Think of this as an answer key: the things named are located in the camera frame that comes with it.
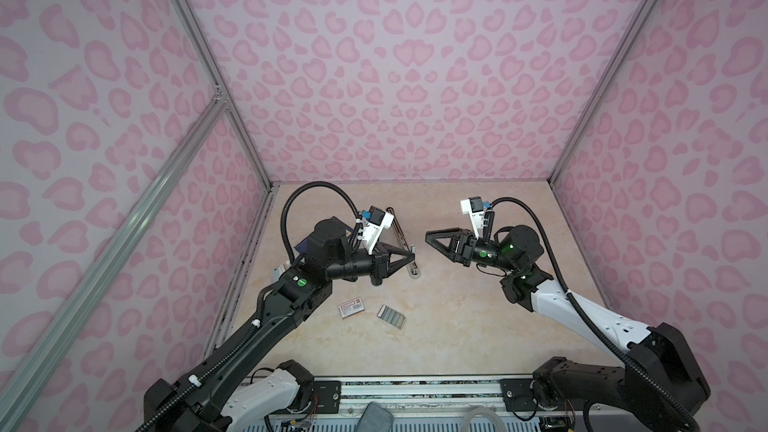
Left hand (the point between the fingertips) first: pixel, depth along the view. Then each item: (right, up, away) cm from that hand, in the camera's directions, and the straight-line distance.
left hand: (414, 255), depth 63 cm
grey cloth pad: (-9, -38, +5) cm, 39 cm away
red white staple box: (-17, -20, +25) cm, 36 cm away
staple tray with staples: (-5, -21, +23) cm, 32 cm away
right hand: (+4, +2, +2) cm, 5 cm away
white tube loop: (+16, -37, +7) cm, 41 cm away
